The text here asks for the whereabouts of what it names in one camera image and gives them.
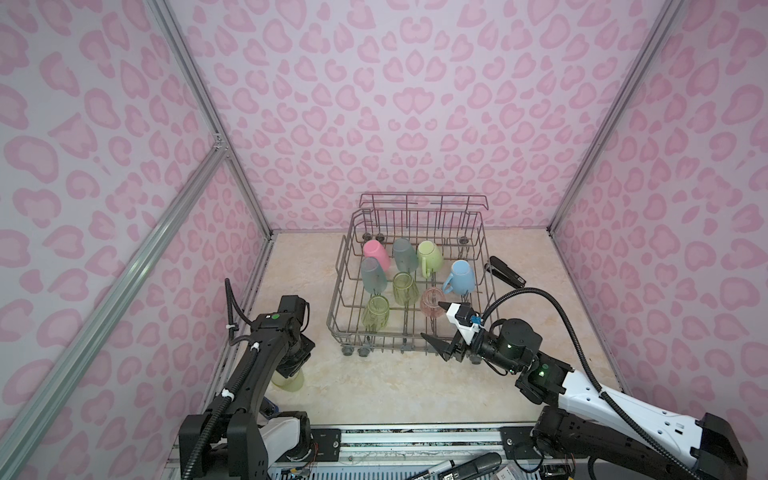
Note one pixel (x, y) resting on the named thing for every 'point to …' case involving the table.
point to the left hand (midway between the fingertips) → (303, 355)
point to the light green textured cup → (290, 383)
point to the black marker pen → (462, 468)
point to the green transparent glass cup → (405, 290)
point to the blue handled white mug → (461, 280)
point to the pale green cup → (376, 316)
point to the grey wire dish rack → (455, 223)
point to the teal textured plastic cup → (405, 255)
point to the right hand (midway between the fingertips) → (434, 317)
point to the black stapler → (500, 268)
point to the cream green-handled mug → (430, 257)
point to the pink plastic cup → (373, 248)
